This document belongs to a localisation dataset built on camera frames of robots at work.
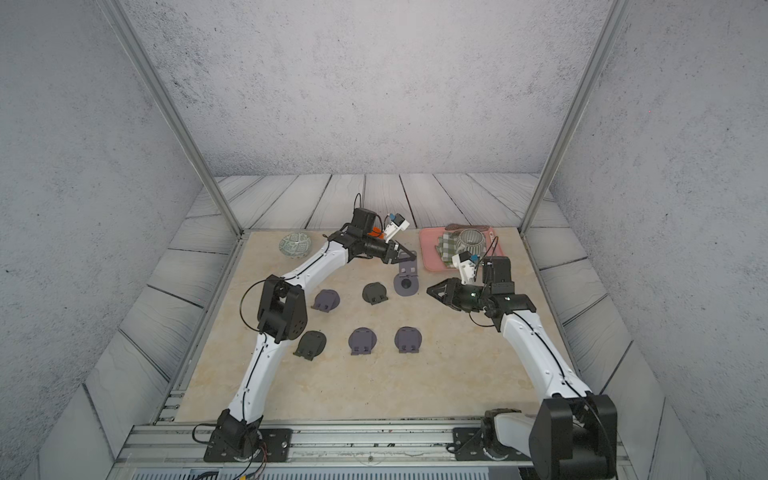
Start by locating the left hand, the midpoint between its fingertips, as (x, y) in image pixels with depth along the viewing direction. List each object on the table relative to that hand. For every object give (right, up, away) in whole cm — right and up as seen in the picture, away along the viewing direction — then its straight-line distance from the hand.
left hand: (417, 259), depth 91 cm
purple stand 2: (-3, -8, +8) cm, 11 cm away
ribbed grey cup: (+20, +6, +14) cm, 26 cm away
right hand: (+3, -8, -13) cm, 15 cm away
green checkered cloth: (+13, +4, +24) cm, 27 cm away
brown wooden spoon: (+18, +13, +31) cm, 38 cm away
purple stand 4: (-3, -25, +1) cm, 25 cm away
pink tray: (+7, -1, +23) cm, 24 cm away
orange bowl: (-12, +8, -4) cm, 15 cm away
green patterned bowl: (-44, +5, +24) cm, 51 cm away
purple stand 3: (-17, -25, +1) cm, 30 cm away
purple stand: (-29, -13, +5) cm, 32 cm away
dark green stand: (-32, -25, -1) cm, 41 cm away
